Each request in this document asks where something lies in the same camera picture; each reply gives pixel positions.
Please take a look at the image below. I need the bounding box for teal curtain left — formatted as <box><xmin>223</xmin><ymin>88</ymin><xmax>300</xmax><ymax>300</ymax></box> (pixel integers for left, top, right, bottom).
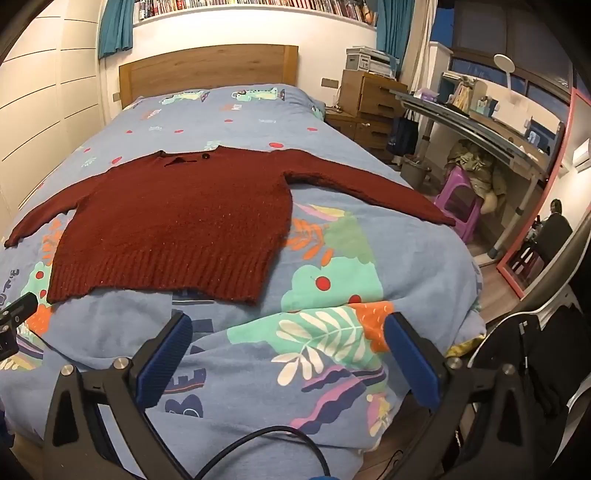
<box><xmin>98</xmin><ymin>0</ymin><xmax>134</xmax><ymax>59</ymax></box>

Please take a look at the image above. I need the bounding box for grey waste bin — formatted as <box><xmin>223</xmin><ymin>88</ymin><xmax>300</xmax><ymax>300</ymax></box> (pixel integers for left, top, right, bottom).
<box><xmin>401</xmin><ymin>157</ymin><xmax>431</xmax><ymax>190</ymax></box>

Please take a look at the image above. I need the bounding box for grey study desk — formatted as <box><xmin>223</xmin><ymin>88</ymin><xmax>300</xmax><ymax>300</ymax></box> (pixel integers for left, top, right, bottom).
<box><xmin>394</xmin><ymin>91</ymin><xmax>552</xmax><ymax>267</ymax></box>

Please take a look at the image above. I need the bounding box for black cable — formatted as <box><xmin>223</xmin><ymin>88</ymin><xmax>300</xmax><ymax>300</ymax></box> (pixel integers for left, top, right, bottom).
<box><xmin>193</xmin><ymin>425</ymin><xmax>333</xmax><ymax>480</ymax></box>

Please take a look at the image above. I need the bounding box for beige clothes pile under desk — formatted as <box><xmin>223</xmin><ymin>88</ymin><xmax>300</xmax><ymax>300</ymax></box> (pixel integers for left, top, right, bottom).
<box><xmin>445</xmin><ymin>139</ymin><xmax>507</xmax><ymax>215</ymax></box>

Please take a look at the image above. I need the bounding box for row of books on shelf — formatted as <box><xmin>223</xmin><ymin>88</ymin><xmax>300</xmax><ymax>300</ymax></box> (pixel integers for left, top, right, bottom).
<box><xmin>133</xmin><ymin>0</ymin><xmax>378</xmax><ymax>27</ymax></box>

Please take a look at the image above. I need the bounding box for pink framed mirror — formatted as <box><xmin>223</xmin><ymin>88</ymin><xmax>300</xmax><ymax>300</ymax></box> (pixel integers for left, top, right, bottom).
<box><xmin>497</xmin><ymin>89</ymin><xmax>590</xmax><ymax>299</ymax></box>

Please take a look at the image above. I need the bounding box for dark red knit sweater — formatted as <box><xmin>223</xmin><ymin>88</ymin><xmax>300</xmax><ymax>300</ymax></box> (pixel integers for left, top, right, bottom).
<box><xmin>6</xmin><ymin>147</ymin><xmax>449</xmax><ymax>304</ymax></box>

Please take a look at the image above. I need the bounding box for purple plastic stool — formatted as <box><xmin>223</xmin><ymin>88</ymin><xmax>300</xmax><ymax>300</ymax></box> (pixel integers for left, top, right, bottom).
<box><xmin>434</xmin><ymin>166</ymin><xmax>483</xmax><ymax>244</ymax></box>

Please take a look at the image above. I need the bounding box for white desk lamp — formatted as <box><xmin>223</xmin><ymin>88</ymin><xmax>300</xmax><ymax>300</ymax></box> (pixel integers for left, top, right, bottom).
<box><xmin>493</xmin><ymin>53</ymin><xmax>516</xmax><ymax>90</ymax></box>

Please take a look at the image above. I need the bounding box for dark blue tote bag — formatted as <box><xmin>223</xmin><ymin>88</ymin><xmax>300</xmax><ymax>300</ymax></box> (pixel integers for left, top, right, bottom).
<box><xmin>387</xmin><ymin>110</ymin><xmax>419</xmax><ymax>157</ymax></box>

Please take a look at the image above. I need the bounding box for white wardrobe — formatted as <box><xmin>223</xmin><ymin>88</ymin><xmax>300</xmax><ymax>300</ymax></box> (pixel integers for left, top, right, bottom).
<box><xmin>1</xmin><ymin>0</ymin><xmax>106</xmax><ymax>230</ymax></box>

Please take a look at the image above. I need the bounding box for wooden drawer cabinet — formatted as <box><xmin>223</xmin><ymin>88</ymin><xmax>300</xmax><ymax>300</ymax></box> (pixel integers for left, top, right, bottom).
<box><xmin>325</xmin><ymin>70</ymin><xmax>408</xmax><ymax>163</ymax></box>

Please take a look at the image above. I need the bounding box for teal curtain right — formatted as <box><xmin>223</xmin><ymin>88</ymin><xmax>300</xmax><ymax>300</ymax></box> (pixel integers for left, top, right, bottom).
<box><xmin>377</xmin><ymin>0</ymin><xmax>415</xmax><ymax>73</ymax></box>

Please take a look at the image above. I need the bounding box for wooden headboard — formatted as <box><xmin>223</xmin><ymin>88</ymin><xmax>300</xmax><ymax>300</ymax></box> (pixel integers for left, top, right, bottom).
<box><xmin>118</xmin><ymin>44</ymin><xmax>298</xmax><ymax>107</ymax></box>

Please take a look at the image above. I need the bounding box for teal curtain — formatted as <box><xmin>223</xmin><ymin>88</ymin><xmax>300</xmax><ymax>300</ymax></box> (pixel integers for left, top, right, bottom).
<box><xmin>98</xmin><ymin>0</ymin><xmax>134</xmax><ymax>59</ymax></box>
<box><xmin>377</xmin><ymin>0</ymin><xmax>415</xmax><ymax>73</ymax></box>

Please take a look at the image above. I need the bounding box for white printer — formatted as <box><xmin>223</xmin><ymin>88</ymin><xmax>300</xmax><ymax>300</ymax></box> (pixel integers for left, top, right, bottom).
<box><xmin>345</xmin><ymin>46</ymin><xmax>400</xmax><ymax>79</ymax></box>

